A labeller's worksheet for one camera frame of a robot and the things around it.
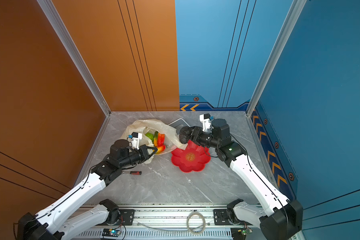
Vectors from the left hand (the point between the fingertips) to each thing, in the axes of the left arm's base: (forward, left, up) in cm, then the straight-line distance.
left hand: (158, 148), depth 73 cm
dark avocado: (+2, -13, +10) cm, 16 cm away
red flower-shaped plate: (+7, -19, -22) cm, 30 cm away
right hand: (+3, -12, +9) cm, 15 cm away
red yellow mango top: (+15, +2, -15) cm, 22 cm away
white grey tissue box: (+31, -8, -17) cm, 36 cm away
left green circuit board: (-33, +21, -24) cm, 46 cm away
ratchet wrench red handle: (-4, +17, -21) cm, 28 cm away
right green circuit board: (-32, -40, -23) cm, 57 cm away
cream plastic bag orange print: (+19, +5, -17) cm, 26 cm away
